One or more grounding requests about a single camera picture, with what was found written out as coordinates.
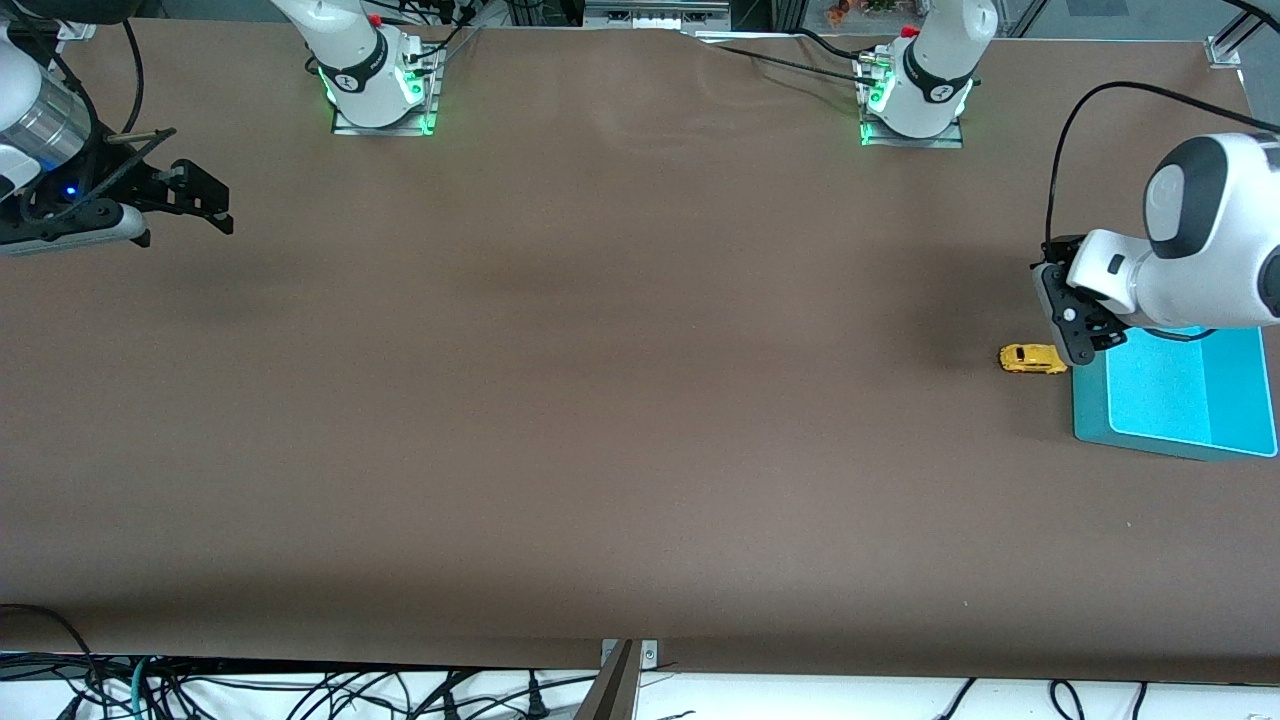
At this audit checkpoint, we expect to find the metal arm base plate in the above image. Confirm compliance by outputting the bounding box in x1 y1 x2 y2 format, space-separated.
332 45 441 136
860 50 964 149

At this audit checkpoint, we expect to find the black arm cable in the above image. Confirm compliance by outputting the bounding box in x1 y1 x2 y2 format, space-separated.
1045 82 1280 246
40 18 179 216

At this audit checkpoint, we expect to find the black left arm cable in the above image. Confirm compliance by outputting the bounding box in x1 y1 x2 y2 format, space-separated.
1045 82 1280 246

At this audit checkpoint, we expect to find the thin black table cable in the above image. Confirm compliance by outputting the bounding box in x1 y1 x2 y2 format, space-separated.
712 44 869 87
790 28 876 63

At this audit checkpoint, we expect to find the yellow beetle toy car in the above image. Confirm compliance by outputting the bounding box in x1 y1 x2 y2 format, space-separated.
999 343 1069 376

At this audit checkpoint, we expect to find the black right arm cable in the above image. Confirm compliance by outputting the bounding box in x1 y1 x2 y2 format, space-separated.
40 18 179 216

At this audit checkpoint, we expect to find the thick black floor cable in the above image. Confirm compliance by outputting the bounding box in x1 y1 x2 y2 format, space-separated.
0 603 101 691

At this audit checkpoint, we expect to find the turquoise plastic bin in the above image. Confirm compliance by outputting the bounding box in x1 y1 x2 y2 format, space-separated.
1072 325 1278 462

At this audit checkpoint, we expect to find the aluminium frame profile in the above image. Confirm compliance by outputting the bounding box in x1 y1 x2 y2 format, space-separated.
1205 0 1280 69

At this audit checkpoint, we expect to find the grey metal box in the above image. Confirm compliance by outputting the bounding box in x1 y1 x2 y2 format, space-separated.
583 0 733 29

